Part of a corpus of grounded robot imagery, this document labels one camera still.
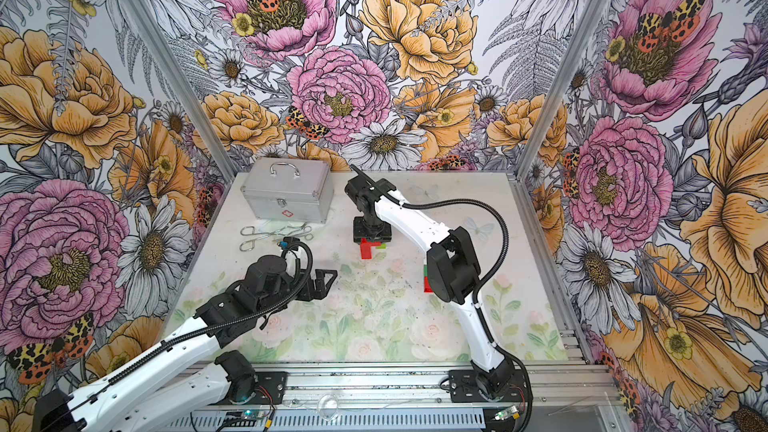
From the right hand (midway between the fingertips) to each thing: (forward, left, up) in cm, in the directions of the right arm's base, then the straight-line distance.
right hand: (370, 245), depth 90 cm
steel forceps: (+8, +41, -9) cm, 43 cm away
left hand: (-13, +12, +5) cm, 19 cm away
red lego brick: (-10, -16, -8) cm, 21 cm away
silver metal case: (+18, +26, +6) cm, 32 cm away
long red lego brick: (+1, +2, -1) cm, 3 cm away
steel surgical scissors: (+13, +43, -9) cm, 46 cm away
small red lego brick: (+1, +2, -4) cm, 5 cm away
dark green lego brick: (-3, -17, -11) cm, 20 cm away
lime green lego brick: (+1, -3, -2) cm, 4 cm away
